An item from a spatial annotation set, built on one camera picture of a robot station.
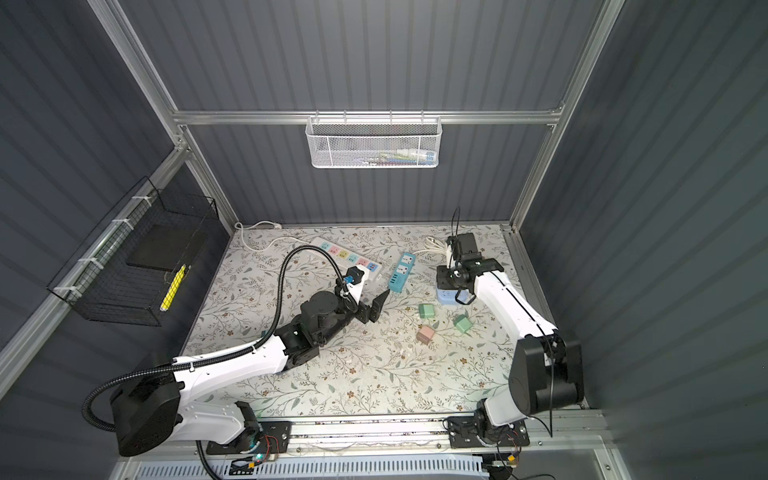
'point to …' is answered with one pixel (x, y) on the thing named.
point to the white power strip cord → (276, 226)
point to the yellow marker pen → (168, 296)
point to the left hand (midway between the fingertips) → (375, 282)
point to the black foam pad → (167, 246)
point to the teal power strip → (402, 272)
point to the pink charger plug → (425, 334)
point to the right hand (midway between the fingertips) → (448, 279)
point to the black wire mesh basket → (130, 269)
